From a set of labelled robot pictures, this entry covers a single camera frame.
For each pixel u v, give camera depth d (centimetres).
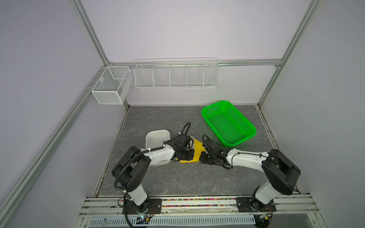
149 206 73
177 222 158
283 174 45
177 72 97
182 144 72
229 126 107
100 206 76
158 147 58
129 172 46
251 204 66
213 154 69
